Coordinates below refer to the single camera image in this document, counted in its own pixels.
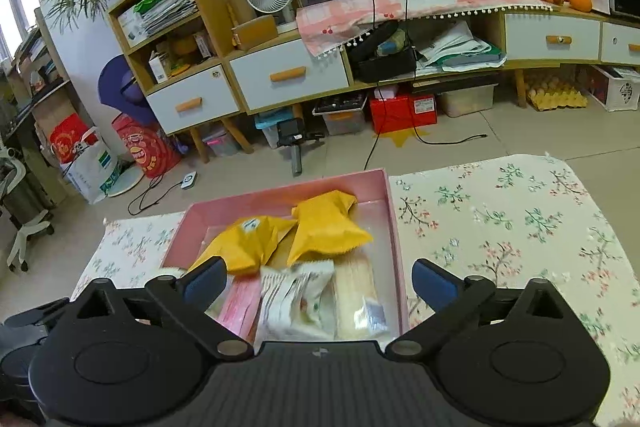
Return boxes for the blue plastic bin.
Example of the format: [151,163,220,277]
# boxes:
[254,109,301,150]

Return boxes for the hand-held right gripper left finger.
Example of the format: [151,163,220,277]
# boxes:
[70,257,255,362]

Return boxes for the clear packet cream bar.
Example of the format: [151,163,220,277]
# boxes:
[334,256,389,339]

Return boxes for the black bag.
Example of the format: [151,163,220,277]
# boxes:
[346,22,418,84]

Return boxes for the yellow egg tray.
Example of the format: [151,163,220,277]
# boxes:
[524,74,589,112]

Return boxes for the yellow toy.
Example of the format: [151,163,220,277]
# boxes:
[170,34,198,72]

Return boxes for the clear bin pink contents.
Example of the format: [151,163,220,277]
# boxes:
[202,127,241,158]

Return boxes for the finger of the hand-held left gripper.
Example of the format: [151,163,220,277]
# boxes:
[2,298,70,329]

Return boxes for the long low wooden cabinet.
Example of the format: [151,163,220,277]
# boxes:
[222,4,640,155]

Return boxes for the red gift bag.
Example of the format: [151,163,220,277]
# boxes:
[49,113,97,165]
[111,113,182,179]

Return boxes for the small white box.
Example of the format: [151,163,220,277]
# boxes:
[148,51,172,84]

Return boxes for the yellow star sticker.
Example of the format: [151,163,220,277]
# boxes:
[372,128,435,148]

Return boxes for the white drawer orange handle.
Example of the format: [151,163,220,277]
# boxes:
[146,66,241,135]
[504,13,601,62]
[229,39,351,112]
[600,22,640,65]

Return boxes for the white round stand base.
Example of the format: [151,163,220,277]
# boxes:
[106,167,147,199]

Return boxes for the clear storage bin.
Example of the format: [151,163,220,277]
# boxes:
[437,83,499,118]

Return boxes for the pink cardboard box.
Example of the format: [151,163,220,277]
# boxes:
[160,168,403,343]

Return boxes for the stack of papers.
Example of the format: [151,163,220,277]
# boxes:
[119,0,202,48]

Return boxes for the orange-yellow packet white label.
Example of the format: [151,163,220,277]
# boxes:
[187,215,299,276]

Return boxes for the pile of papers and cloth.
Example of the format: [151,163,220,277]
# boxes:
[415,21,507,72]

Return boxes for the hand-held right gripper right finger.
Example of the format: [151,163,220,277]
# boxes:
[384,258,576,360]

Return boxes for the red box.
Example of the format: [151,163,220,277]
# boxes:
[369,92,438,135]

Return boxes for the clear bin dark contents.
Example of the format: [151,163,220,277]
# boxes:
[313,96,369,136]

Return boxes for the black handheld gimbal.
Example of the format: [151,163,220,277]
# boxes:
[276,118,327,178]

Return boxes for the white packet green emblem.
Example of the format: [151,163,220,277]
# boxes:
[256,260,337,342]

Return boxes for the white green printed sack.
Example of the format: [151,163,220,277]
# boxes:
[61,139,121,205]

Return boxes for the plain orange-yellow packet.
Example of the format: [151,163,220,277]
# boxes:
[290,190,374,266]

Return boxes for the white office chair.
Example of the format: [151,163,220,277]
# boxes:
[0,147,56,274]

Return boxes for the floral tablecloth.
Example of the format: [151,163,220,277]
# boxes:
[70,153,640,427]

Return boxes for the cluttered bookshelf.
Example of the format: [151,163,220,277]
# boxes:
[0,7,71,208]

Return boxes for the white printed carton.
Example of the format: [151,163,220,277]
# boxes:
[590,66,640,112]

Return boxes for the pink snack packet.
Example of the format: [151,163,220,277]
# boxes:
[216,276,264,342]

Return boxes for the pink cloth with pompoms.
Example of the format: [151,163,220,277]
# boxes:
[296,0,554,60]

